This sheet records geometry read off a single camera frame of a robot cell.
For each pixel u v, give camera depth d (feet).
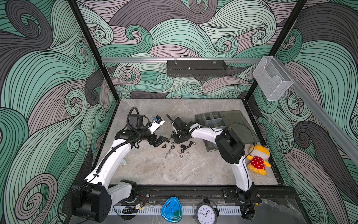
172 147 3.02
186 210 2.29
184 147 3.01
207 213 2.17
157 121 2.20
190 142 3.06
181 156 2.88
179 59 3.08
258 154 2.71
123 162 2.72
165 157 2.88
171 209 2.01
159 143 2.25
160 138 2.25
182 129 2.39
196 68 3.20
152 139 2.25
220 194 2.44
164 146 3.02
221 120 3.39
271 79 2.54
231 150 1.73
